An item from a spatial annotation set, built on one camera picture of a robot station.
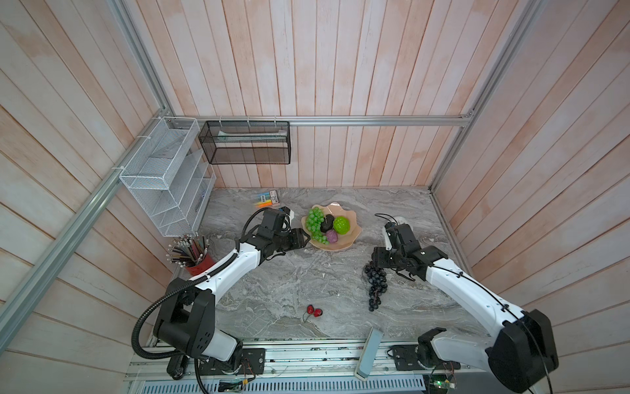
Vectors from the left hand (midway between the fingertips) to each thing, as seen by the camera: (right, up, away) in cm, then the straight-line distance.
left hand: (305, 243), depth 85 cm
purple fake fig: (+11, +1, +13) cm, 17 cm away
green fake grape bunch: (+4, +9, +14) cm, 17 cm away
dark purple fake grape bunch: (+25, -13, +1) cm, 29 cm away
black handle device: (-38, -35, -13) cm, 53 cm away
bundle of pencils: (-40, -2, -3) cm, 40 cm away
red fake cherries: (+2, -23, -3) cm, 23 cm away
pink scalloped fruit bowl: (+15, -1, +14) cm, 21 cm away
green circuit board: (-22, -41, -13) cm, 48 cm away
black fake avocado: (+9, +6, +16) cm, 19 cm away
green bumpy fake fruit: (+14, +6, +13) cm, 20 cm away
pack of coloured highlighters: (-19, +17, +30) cm, 39 cm away
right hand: (+26, -4, +1) cm, 26 cm away
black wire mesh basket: (-26, +41, +19) cm, 52 cm away
